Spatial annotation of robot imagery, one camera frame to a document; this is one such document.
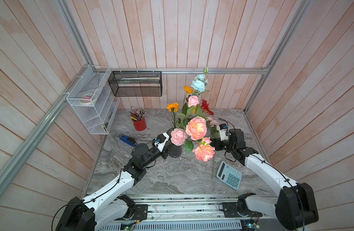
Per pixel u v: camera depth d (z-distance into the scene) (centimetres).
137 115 98
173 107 77
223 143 75
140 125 103
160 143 60
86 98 73
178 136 60
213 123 104
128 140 98
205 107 66
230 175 84
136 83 104
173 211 75
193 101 63
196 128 50
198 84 67
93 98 75
